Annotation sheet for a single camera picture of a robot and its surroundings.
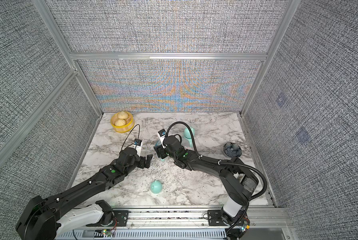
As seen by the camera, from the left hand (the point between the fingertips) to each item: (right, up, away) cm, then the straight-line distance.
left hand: (147, 152), depth 83 cm
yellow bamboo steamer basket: (-18, +17, +25) cm, 35 cm away
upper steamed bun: (-24, +23, +26) cm, 42 cm away
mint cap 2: (+5, -18, -3) cm, 19 cm away
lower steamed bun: (-24, +17, +23) cm, 38 cm away
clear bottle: (+25, +5, +7) cm, 26 cm away
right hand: (+6, +6, +1) cm, 9 cm away
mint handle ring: (+7, -7, +13) cm, 16 cm away
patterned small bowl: (+52, -1, +13) cm, 53 cm away
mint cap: (+22, +10, +4) cm, 25 cm away
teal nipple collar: (+6, +5, -2) cm, 9 cm away
